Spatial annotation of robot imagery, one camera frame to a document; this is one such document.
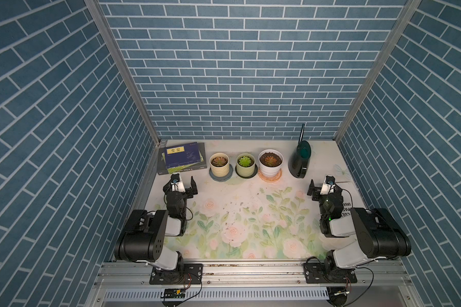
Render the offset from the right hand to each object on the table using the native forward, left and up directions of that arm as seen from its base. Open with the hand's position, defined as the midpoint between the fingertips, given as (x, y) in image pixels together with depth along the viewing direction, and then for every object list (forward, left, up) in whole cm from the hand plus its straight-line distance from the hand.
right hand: (325, 182), depth 90 cm
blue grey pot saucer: (+3, +51, -8) cm, 52 cm away
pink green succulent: (+9, +53, 0) cm, 53 cm away
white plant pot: (+10, +26, +1) cm, 28 cm away
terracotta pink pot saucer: (+5, +25, -9) cm, 27 cm away
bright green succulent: (+10, +39, 0) cm, 40 cm away
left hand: (-5, +66, +2) cm, 66 cm away
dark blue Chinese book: (+13, +74, -2) cm, 75 cm away
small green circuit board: (-47, +62, -12) cm, 79 cm away
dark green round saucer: (+9, +33, -8) cm, 35 cm away
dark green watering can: (+13, +11, +1) cm, 17 cm away
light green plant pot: (+6, +38, -4) cm, 39 cm away
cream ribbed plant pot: (+5, +51, -3) cm, 51 cm away
